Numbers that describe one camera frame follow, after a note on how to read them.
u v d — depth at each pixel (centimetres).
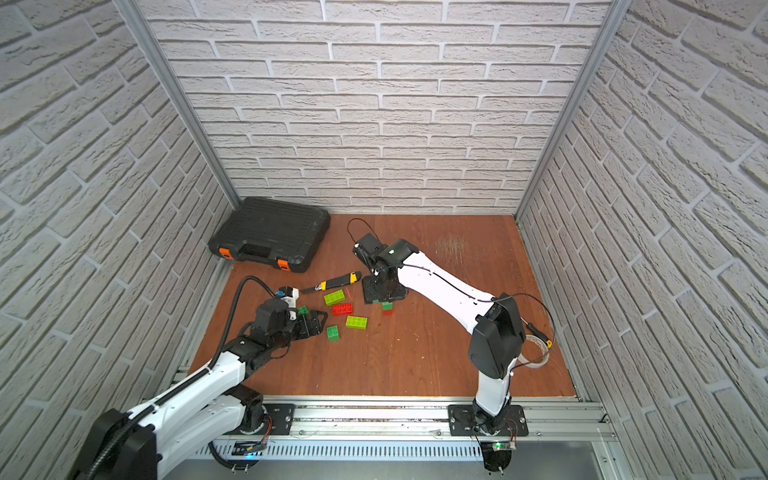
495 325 45
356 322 89
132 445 40
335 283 99
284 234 108
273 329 65
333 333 85
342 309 92
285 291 76
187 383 49
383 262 56
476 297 47
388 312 92
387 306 88
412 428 74
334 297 95
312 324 76
